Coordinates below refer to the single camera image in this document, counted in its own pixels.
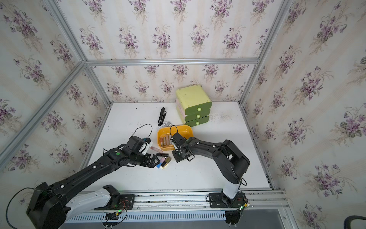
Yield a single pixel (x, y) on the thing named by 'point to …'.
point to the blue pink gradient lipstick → (162, 160)
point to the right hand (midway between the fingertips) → (179, 157)
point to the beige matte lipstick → (167, 140)
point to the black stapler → (163, 114)
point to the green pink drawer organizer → (193, 105)
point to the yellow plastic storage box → (165, 133)
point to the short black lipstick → (162, 154)
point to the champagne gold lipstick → (164, 140)
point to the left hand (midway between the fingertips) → (155, 162)
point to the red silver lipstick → (161, 141)
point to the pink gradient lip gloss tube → (156, 149)
